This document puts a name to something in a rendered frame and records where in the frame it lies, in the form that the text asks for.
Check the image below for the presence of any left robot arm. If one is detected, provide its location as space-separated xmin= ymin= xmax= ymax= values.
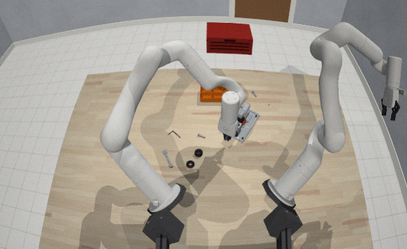
xmin=100 ymin=40 xmax=246 ymax=212

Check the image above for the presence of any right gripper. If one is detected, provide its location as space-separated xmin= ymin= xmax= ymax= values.
xmin=381 ymin=86 xmax=400 ymax=121

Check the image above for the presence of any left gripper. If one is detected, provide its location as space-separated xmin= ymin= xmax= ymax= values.
xmin=218 ymin=117 xmax=238 ymax=141

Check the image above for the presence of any orange parts tray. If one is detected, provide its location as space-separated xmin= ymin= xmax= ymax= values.
xmin=200 ymin=86 xmax=228 ymax=102

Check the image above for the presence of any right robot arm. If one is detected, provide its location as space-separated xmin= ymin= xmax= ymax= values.
xmin=267 ymin=22 xmax=407 ymax=206

